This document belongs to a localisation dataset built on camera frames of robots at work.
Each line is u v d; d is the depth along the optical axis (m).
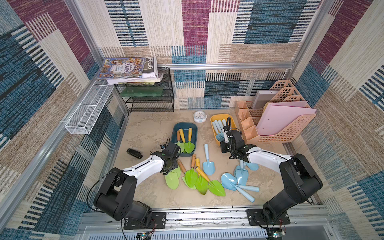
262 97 1.05
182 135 1.02
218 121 1.11
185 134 1.04
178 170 0.89
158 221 0.73
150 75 0.81
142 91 1.00
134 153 0.95
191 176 0.87
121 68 0.81
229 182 0.84
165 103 1.20
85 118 0.93
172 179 0.85
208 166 0.91
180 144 1.00
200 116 1.15
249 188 0.81
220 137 1.02
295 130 0.91
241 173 0.86
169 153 0.71
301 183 0.45
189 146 0.99
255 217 0.74
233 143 0.71
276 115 0.83
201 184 0.84
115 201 0.42
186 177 0.85
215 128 1.07
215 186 0.83
